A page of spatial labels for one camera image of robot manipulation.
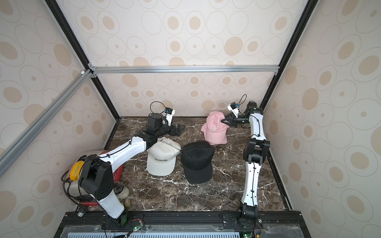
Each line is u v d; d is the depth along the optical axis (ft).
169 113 2.45
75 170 2.32
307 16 2.30
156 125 2.18
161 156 2.83
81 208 2.47
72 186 2.29
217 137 3.28
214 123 3.19
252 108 2.61
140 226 2.34
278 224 2.43
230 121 2.92
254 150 2.24
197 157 2.80
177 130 2.55
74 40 2.57
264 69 2.94
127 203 2.55
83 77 2.77
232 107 2.80
